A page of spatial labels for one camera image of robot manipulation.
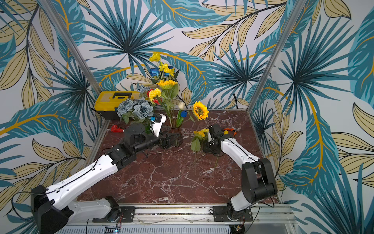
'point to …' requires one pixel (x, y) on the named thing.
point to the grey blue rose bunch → (128, 109)
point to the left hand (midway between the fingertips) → (174, 133)
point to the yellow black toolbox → (107, 102)
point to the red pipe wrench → (115, 128)
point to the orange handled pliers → (234, 130)
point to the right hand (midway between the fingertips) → (206, 148)
